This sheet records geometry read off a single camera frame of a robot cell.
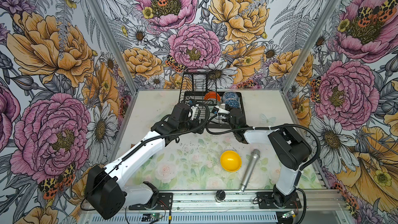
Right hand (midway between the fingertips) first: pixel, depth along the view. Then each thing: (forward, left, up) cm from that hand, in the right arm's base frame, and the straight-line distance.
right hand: (228, 106), depth 95 cm
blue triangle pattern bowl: (+11, -5, -9) cm, 15 cm away
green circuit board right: (-53, -21, -15) cm, 59 cm away
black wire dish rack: (-8, +9, +8) cm, 14 cm away
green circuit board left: (-52, +40, -14) cm, 67 cm away
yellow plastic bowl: (-28, +1, -12) cm, 31 cm away
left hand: (-16, +19, +6) cm, 26 cm away
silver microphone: (-27, -12, -11) cm, 32 cm away
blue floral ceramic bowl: (+17, -4, -8) cm, 19 cm away
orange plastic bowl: (+16, +9, -6) cm, 19 cm away
